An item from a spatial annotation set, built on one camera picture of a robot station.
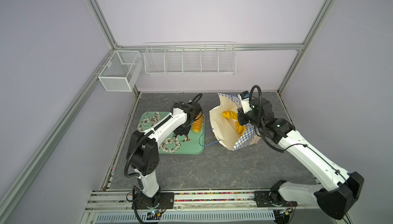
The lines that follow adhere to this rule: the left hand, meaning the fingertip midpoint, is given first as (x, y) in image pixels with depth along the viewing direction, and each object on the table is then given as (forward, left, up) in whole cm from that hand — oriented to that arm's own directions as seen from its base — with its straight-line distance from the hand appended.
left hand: (176, 132), depth 82 cm
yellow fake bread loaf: (+12, -11, -10) cm, 19 cm away
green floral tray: (+1, -7, -15) cm, 17 cm away
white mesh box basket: (+43, +37, +10) cm, 57 cm away
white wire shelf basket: (+45, -11, +16) cm, 49 cm away
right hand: (+3, -33, +13) cm, 36 cm away
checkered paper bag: (+6, -29, -10) cm, 31 cm away
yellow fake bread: (+14, -33, -5) cm, 36 cm away
